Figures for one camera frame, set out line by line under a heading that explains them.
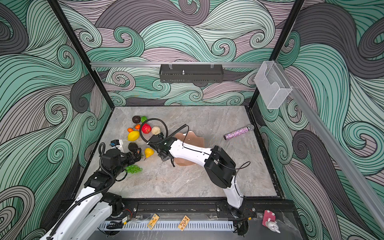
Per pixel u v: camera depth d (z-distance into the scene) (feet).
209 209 2.44
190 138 3.22
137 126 3.47
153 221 2.28
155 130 3.28
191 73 3.11
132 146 2.98
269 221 2.17
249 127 3.36
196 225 2.29
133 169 2.80
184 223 2.25
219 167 1.56
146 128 3.41
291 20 2.47
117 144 2.25
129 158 2.28
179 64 3.14
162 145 2.00
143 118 3.52
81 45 2.83
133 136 3.15
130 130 3.37
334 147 1.70
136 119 3.51
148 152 2.97
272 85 2.53
